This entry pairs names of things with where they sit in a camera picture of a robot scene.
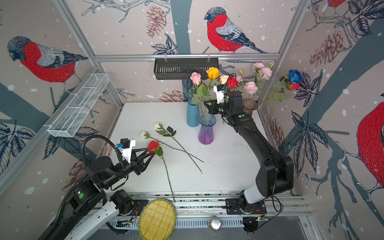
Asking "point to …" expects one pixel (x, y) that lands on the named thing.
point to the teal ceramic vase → (192, 113)
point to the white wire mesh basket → (64, 125)
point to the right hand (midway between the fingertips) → (203, 104)
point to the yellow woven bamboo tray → (157, 220)
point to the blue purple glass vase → (206, 135)
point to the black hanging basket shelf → (181, 69)
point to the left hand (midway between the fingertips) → (149, 152)
